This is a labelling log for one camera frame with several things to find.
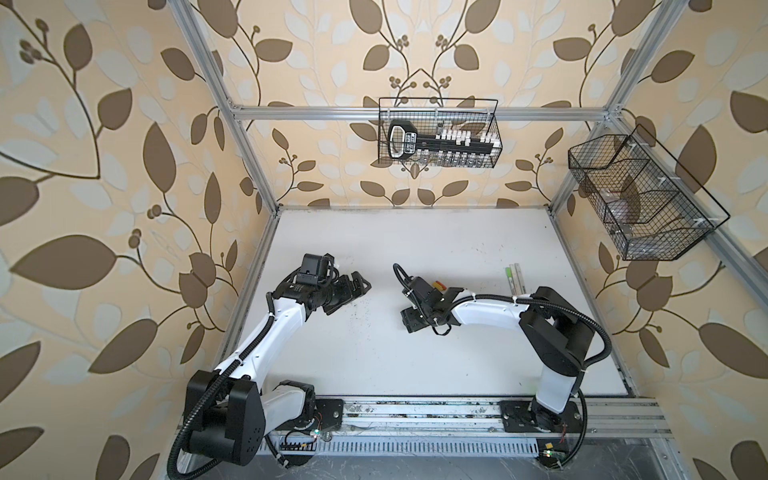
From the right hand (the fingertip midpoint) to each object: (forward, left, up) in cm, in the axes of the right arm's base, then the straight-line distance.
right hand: (412, 319), depth 91 cm
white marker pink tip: (+14, -38, 0) cm, 40 cm away
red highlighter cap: (+12, -11, 0) cm, 16 cm away
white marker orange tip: (+14, -35, 0) cm, 38 cm away
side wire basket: (+11, -59, +34) cm, 69 cm away
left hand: (+4, +15, +13) cm, 20 cm away
